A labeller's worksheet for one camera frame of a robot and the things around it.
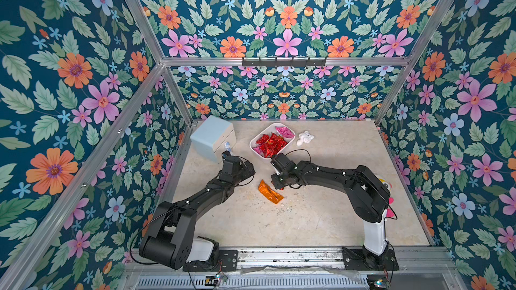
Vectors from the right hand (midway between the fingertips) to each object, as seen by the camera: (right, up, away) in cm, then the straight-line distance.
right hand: (276, 180), depth 93 cm
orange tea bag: (-3, -5, -2) cm, 7 cm away
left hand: (-13, +7, -1) cm, 14 cm away
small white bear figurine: (+16, +21, +15) cm, 30 cm away
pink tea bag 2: (-9, +14, +8) cm, 19 cm away
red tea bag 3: (-3, +14, +5) cm, 15 cm away
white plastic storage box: (-4, +23, +15) cm, 28 cm away
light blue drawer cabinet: (-31, +20, +1) cm, 37 cm away
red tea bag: (-6, +20, +10) cm, 23 cm away
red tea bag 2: (+1, +18, +9) cm, 20 cm away
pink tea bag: (+5, +23, +12) cm, 27 cm away
